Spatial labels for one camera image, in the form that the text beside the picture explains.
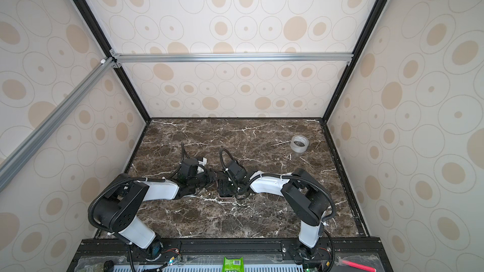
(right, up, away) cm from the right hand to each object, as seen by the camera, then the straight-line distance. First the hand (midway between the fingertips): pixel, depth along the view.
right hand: (229, 187), depth 89 cm
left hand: (-1, +6, -1) cm, 6 cm away
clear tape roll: (+39, +20, +18) cm, 47 cm away
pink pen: (+43, -24, -18) cm, 52 cm away
